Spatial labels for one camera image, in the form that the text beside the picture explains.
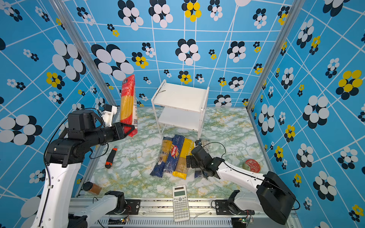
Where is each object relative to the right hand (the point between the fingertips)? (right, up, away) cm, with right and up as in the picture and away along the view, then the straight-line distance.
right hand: (193, 158), depth 86 cm
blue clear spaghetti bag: (-21, -6, -2) cm, 22 cm away
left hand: (-27, +21, -25) cm, 42 cm away
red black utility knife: (-54, -4, +3) cm, 54 cm away
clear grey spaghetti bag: (+6, +10, -10) cm, 15 cm away
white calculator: (-7, -21, -12) cm, 25 cm away
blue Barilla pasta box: (-12, +2, +3) cm, 13 cm away
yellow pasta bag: (-3, +3, +8) cm, 9 cm away
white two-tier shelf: (-8, +31, -10) cm, 33 cm away
